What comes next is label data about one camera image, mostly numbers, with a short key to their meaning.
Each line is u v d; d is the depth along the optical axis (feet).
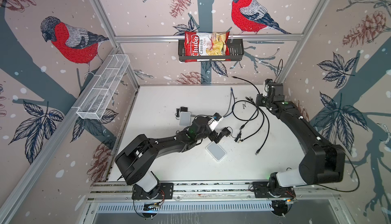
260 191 2.39
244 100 3.64
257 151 2.82
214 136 2.42
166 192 2.40
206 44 2.88
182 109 3.41
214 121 2.34
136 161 1.44
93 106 2.31
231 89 3.87
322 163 1.38
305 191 2.43
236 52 3.11
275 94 2.11
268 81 2.48
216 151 2.81
